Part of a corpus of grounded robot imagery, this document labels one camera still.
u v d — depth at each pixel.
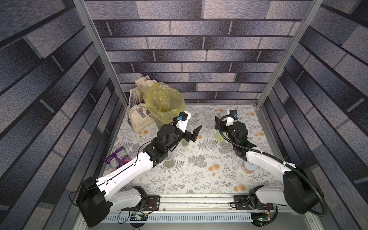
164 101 1.00
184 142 0.98
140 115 0.99
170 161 0.79
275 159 0.50
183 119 0.57
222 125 0.73
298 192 0.42
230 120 0.72
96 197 0.38
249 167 0.80
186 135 0.62
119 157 0.85
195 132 0.61
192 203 0.76
